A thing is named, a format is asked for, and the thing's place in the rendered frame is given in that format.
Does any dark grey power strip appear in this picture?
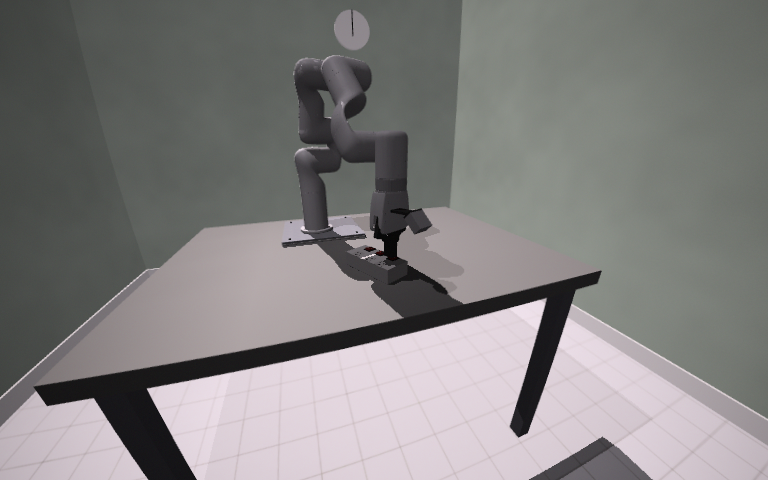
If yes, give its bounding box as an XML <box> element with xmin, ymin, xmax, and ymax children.
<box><xmin>346</xmin><ymin>245</ymin><xmax>408</xmax><ymax>284</ymax></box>

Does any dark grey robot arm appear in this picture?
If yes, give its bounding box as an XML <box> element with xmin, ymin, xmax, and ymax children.
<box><xmin>294</xmin><ymin>55</ymin><xmax>432</xmax><ymax>235</ymax></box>

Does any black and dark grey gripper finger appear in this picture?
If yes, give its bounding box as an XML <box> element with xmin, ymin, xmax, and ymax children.
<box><xmin>374</xmin><ymin>216</ymin><xmax>394</xmax><ymax>258</ymax></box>
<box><xmin>392</xmin><ymin>228</ymin><xmax>406</xmax><ymax>257</ymax></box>

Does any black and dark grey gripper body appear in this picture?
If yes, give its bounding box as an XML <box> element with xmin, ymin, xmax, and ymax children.
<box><xmin>370</xmin><ymin>189</ymin><xmax>409</xmax><ymax>234</ymax></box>

